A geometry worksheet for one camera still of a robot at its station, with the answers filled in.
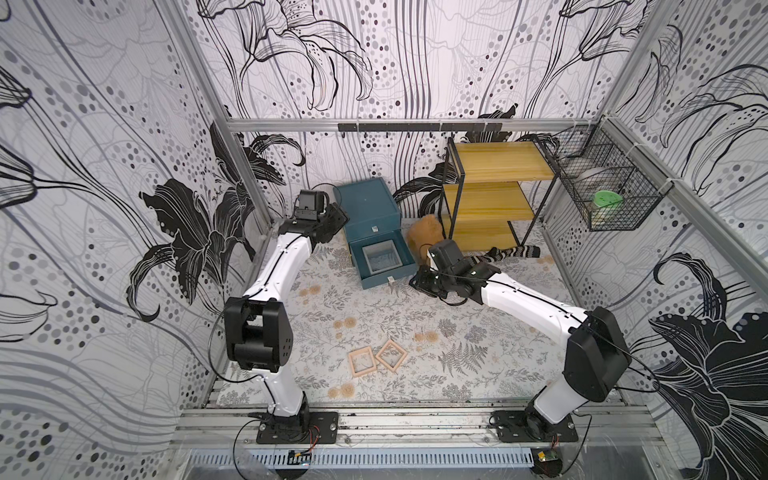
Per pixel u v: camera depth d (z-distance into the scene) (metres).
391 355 0.86
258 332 0.47
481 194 1.01
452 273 0.63
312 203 0.66
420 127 0.93
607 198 0.79
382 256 1.03
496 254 1.06
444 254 0.64
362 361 0.84
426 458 0.76
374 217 0.91
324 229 0.74
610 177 0.78
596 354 0.42
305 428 0.66
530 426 0.65
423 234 1.03
